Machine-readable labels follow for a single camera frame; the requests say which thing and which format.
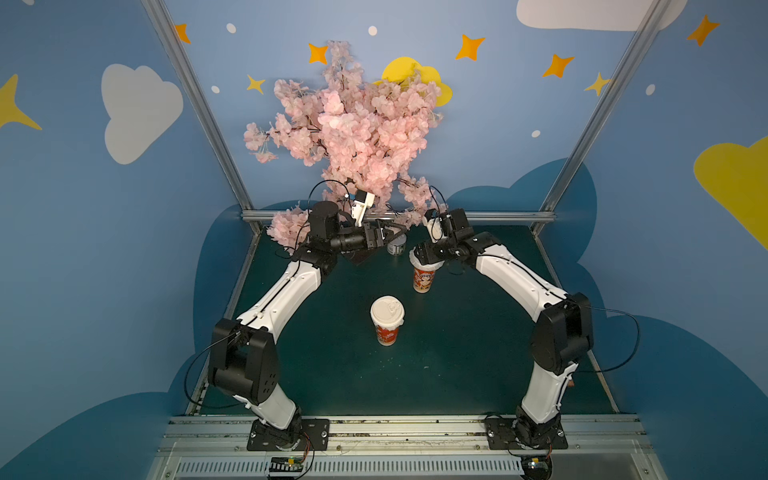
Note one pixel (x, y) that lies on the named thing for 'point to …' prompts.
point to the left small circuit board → (286, 464)
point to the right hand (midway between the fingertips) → (431, 245)
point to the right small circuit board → (536, 466)
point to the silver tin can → (397, 246)
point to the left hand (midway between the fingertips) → (401, 227)
